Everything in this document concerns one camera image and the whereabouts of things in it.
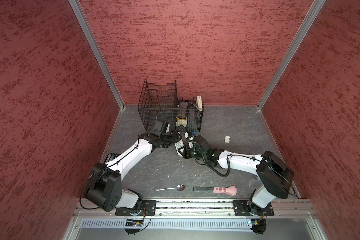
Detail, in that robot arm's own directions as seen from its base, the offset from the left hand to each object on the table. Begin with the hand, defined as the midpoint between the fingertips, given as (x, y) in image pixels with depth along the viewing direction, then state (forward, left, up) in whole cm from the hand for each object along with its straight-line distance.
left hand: (178, 141), depth 84 cm
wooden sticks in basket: (+25, -13, +7) cm, 29 cm away
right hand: (-6, 0, -3) cm, 7 cm away
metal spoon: (-22, -2, -12) cm, 25 cm away
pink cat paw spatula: (-23, -29, -11) cm, 38 cm away
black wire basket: (+47, +18, -15) cm, 52 cm away
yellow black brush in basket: (+24, -1, -9) cm, 25 cm away
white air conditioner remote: (-2, 0, 0) cm, 2 cm away
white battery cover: (+10, -33, -13) cm, 37 cm away
